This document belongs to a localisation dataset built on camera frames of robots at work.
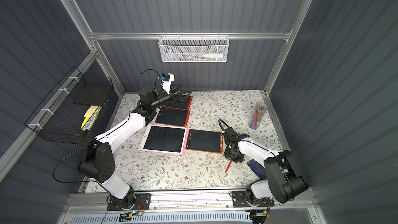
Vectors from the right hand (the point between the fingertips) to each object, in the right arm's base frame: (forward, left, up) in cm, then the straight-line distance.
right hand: (231, 157), depth 88 cm
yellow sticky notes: (+11, +72, +28) cm, 78 cm away
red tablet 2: (+10, +16, +1) cm, 18 cm away
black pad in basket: (+22, +76, +29) cm, 84 cm away
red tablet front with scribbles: (+28, +37, +1) cm, 47 cm away
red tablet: (+38, +30, +1) cm, 49 cm away
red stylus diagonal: (-3, +1, 0) cm, 3 cm away
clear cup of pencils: (+20, -15, +18) cm, 31 cm away
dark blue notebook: (-7, -14, +1) cm, 16 cm away
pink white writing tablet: (+12, +41, -1) cm, 42 cm away
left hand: (+21, +23, +34) cm, 46 cm away
